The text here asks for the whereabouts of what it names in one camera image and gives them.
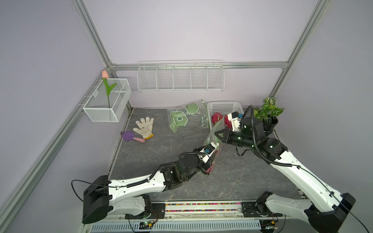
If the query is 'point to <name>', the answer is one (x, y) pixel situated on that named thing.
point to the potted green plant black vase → (268, 113)
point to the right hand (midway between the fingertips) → (214, 132)
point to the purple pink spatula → (127, 136)
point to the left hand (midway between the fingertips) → (213, 148)
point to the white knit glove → (146, 127)
